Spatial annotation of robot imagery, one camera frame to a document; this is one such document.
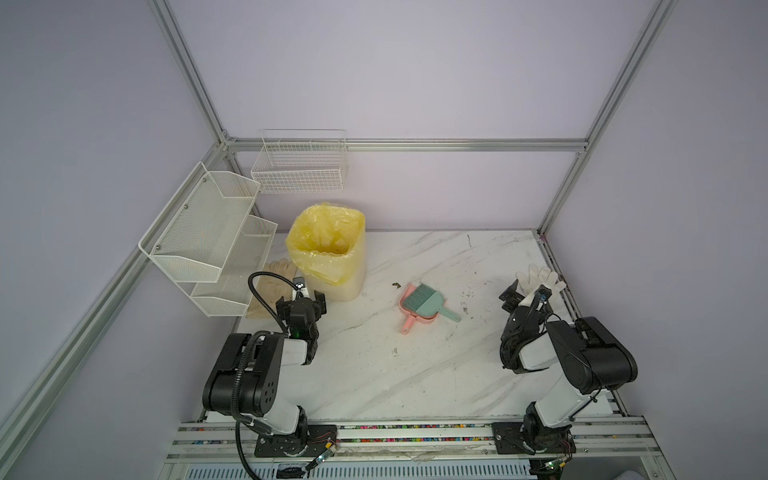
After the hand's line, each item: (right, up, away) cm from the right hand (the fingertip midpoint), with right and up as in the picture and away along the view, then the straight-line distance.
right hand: (529, 286), depth 88 cm
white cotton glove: (+9, 0, +17) cm, 19 cm away
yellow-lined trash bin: (-64, +14, +16) cm, 67 cm away
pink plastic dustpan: (-35, -10, +6) cm, 37 cm away
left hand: (-71, -3, +4) cm, 71 cm away
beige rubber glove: (-84, -2, +15) cm, 86 cm away
